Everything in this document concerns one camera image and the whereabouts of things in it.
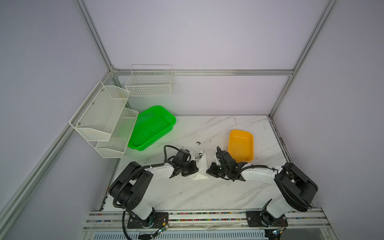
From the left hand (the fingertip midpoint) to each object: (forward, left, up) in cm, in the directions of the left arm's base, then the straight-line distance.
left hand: (198, 170), depth 89 cm
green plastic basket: (+38, +37, -3) cm, 53 cm away
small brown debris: (+22, -1, -2) cm, 22 cm away
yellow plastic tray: (+22, -31, -5) cm, 39 cm away
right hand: (-2, -4, +2) cm, 4 cm away
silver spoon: (+10, 0, -1) cm, 10 cm away
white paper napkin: (+3, -3, 0) cm, 4 cm away
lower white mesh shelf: (+11, +51, +8) cm, 52 cm away
